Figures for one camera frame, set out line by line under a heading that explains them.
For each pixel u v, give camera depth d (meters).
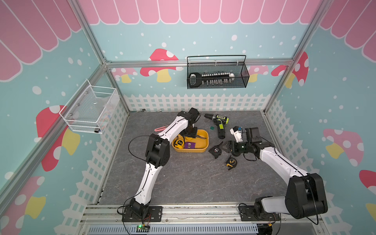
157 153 0.60
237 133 0.79
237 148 0.76
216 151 0.94
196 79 0.90
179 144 0.97
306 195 0.42
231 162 0.89
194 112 0.84
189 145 0.97
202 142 1.01
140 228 0.73
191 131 0.89
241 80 0.92
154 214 0.74
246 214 0.73
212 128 1.10
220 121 1.09
